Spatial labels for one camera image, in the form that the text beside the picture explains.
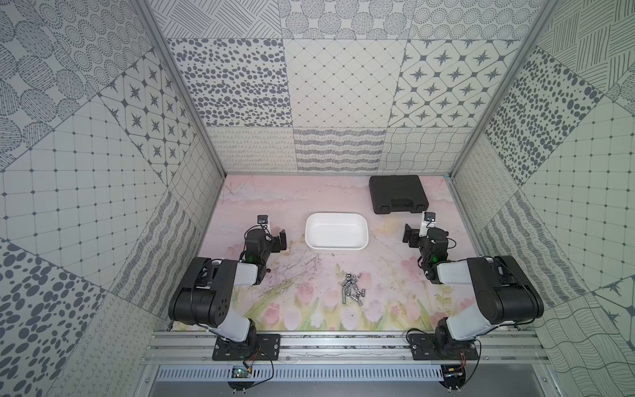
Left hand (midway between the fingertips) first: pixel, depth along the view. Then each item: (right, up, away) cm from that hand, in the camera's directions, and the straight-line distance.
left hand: (270, 228), depth 94 cm
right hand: (+59, 0, +1) cm, 59 cm away
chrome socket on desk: (+30, -17, -7) cm, 35 cm away
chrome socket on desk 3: (+30, -19, -9) cm, 36 cm away
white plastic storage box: (+26, -2, +3) cm, 26 cm away
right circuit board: (+60, -40, -22) cm, 76 cm away
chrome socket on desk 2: (+33, -23, -11) cm, 41 cm away
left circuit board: (-3, -40, -23) cm, 46 cm away
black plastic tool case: (+54, +14, +14) cm, 57 cm away
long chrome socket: (+28, -23, -11) cm, 38 cm away
